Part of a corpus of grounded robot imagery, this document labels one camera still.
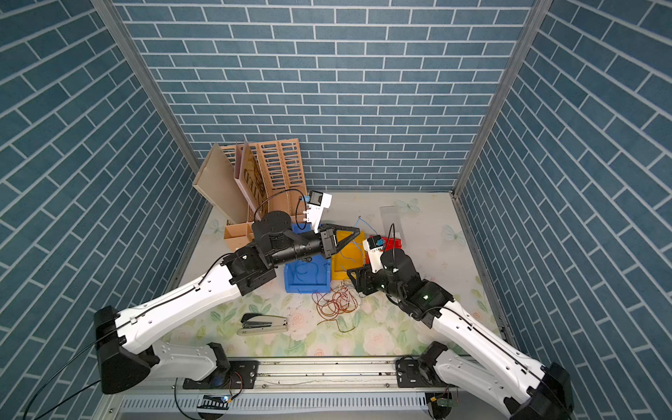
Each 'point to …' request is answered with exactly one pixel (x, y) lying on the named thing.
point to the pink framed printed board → (249, 180)
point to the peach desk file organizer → (238, 234)
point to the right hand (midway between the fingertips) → (357, 270)
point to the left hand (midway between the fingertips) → (366, 237)
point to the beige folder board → (216, 180)
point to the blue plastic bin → (311, 276)
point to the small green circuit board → (444, 402)
